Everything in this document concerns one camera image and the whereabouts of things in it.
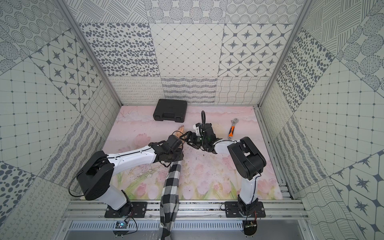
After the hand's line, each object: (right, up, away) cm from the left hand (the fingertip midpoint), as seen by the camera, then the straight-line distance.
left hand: (185, 158), depth 85 cm
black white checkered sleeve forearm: (-6, -16, -17) cm, 23 cm away
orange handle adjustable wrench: (+32, +15, +21) cm, 41 cm away
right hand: (-2, +9, +6) cm, 11 cm away
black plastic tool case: (-14, +30, +25) cm, 41 cm away
